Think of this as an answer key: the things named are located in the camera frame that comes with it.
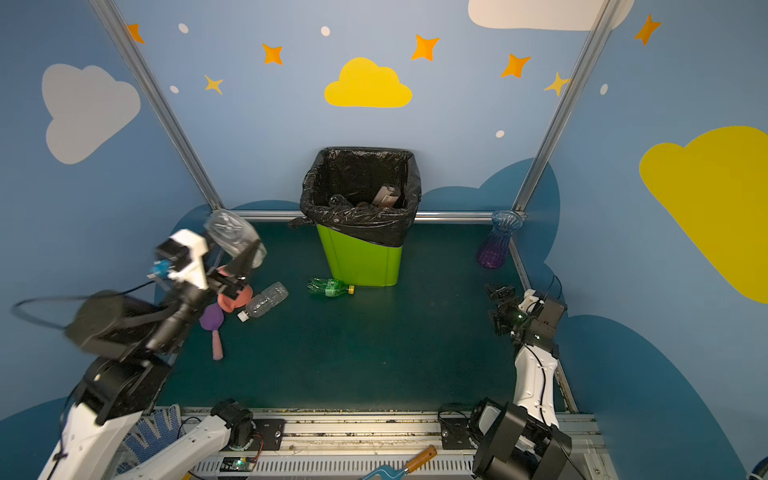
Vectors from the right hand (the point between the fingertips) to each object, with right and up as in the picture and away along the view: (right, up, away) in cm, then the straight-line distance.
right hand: (491, 293), depth 82 cm
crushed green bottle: (-49, 0, +16) cm, 51 cm away
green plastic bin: (-38, +8, +10) cm, 40 cm away
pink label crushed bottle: (-29, +30, +14) cm, 44 cm away
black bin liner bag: (-46, +33, +19) cm, 60 cm away
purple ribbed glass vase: (+8, +13, +20) cm, 26 cm away
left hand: (-54, +15, -34) cm, 65 cm away
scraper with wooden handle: (-29, -41, -13) cm, 52 cm away
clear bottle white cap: (-72, -6, +15) cm, 74 cm away
